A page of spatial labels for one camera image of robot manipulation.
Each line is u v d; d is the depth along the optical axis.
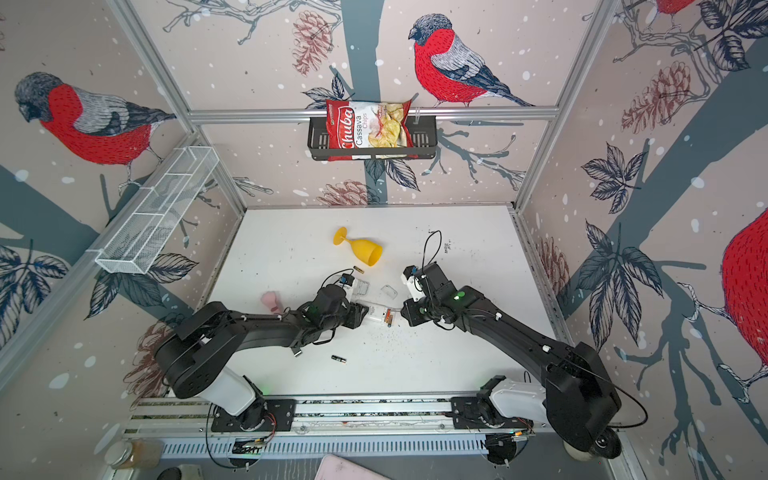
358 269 1.03
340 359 0.82
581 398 0.40
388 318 0.90
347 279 0.82
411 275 0.75
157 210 0.78
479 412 0.66
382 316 0.90
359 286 0.88
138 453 0.64
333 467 0.65
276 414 0.73
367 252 0.98
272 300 0.93
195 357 0.45
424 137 0.95
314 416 0.75
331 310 0.72
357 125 0.87
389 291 0.96
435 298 0.63
